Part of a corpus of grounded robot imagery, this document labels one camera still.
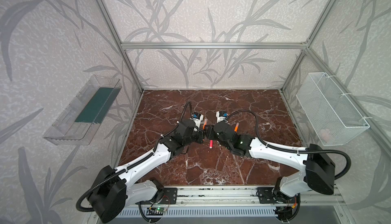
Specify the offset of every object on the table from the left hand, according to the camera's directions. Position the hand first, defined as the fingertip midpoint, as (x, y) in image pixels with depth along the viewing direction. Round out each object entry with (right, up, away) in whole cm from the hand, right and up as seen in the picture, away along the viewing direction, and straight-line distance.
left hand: (208, 127), depth 80 cm
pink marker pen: (+2, -12, +11) cm, 16 cm away
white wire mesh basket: (+52, +6, -19) cm, 55 cm away
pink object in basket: (+56, -3, -8) cm, 57 cm away
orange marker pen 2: (+19, -3, +19) cm, 27 cm away
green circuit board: (-26, -39, -8) cm, 47 cm away
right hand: (-1, +2, -1) cm, 3 cm away
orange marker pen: (-2, +2, -1) cm, 3 cm away
